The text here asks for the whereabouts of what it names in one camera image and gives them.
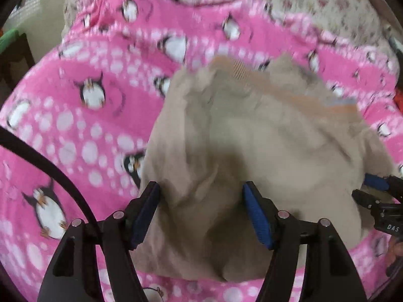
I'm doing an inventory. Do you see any beige zip jacket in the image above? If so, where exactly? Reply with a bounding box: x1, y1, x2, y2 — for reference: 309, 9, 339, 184
131, 55, 397, 282

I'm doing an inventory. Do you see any green plastic basket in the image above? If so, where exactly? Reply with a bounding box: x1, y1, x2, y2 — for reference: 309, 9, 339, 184
0, 29, 20, 53

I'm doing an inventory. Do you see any dark wooden chair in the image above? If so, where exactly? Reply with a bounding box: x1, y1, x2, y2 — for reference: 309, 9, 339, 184
1, 32, 36, 104

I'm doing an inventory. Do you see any black cable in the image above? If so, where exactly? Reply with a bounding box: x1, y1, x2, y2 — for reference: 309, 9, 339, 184
0, 125, 102, 246

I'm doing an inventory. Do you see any person's right hand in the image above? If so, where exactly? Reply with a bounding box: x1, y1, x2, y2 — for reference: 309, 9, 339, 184
385, 236, 403, 277

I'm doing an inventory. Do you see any pink penguin print blanket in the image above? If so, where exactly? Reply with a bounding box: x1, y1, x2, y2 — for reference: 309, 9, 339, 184
1, 0, 402, 301

